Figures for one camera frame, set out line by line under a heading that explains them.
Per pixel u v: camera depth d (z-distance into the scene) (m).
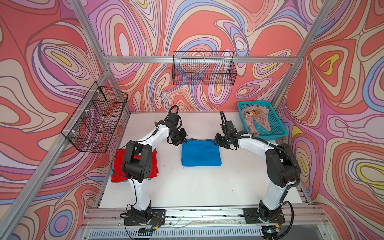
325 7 0.69
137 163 0.51
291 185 0.51
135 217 0.68
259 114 1.14
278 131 1.01
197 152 0.92
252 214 0.74
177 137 0.81
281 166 0.49
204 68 0.96
